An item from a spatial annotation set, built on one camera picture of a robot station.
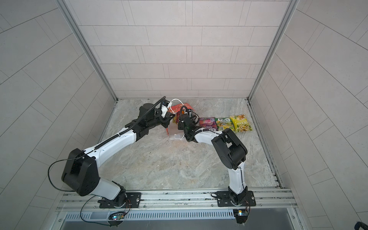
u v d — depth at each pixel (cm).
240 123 96
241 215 68
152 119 66
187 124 72
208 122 99
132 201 71
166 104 69
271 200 72
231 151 50
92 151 45
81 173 41
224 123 98
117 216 64
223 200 71
